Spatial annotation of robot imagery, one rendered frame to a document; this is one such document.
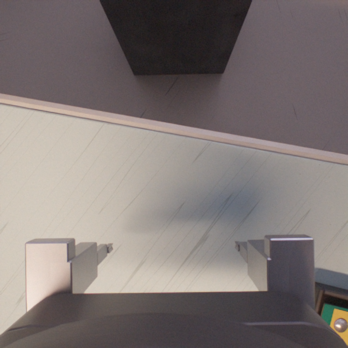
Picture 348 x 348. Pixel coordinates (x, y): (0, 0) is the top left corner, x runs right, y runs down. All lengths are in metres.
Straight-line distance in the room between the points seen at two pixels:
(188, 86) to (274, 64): 0.24
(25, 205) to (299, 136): 1.08
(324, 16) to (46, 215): 1.18
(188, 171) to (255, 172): 0.03
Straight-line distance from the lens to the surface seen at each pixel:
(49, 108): 0.21
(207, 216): 0.19
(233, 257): 0.20
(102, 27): 1.28
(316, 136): 1.25
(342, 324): 0.20
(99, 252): 0.16
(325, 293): 0.19
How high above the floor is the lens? 1.19
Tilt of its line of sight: 89 degrees down
